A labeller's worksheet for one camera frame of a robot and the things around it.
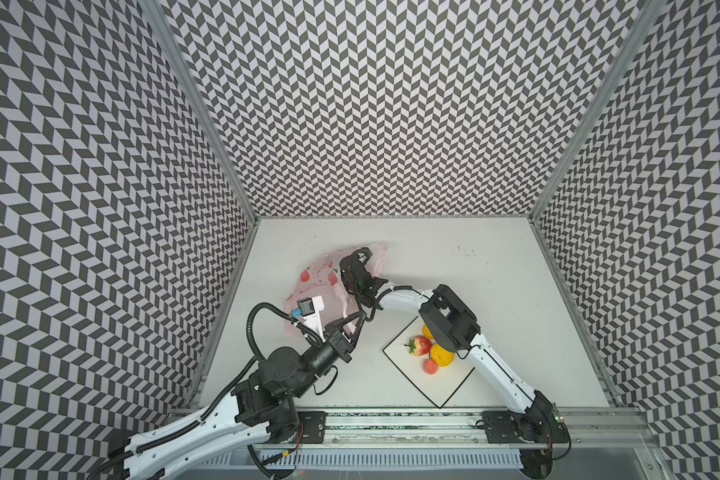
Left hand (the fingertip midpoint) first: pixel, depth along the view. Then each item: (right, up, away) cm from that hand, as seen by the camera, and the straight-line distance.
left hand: (369, 319), depth 63 cm
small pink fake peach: (+16, -17, +16) cm, 28 cm away
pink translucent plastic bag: (-15, +6, +25) cm, 30 cm away
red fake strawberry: (+13, -12, +18) cm, 26 cm away
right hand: (-15, +7, +38) cm, 42 cm away
